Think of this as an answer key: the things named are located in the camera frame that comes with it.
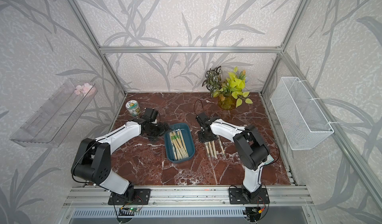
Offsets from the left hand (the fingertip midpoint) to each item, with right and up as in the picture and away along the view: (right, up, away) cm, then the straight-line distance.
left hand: (168, 133), depth 90 cm
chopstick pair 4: (+24, -10, +1) cm, 26 cm away
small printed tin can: (-27, +17, +12) cm, 34 cm away
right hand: (+22, -4, +4) cm, 22 cm away
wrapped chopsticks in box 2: (+8, -11, -1) cm, 14 cm away
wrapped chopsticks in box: (+2, -3, +5) cm, 6 cm away
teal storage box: (+12, -5, +4) cm, 14 cm away
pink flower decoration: (-39, +25, -14) cm, 48 cm away
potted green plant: (+40, +24, +7) cm, 47 cm away
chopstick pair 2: (+29, -10, 0) cm, 30 cm away
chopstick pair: (+33, -8, +2) cm, 34 cm away
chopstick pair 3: (+26, -8, +2) cm, 27 cm away
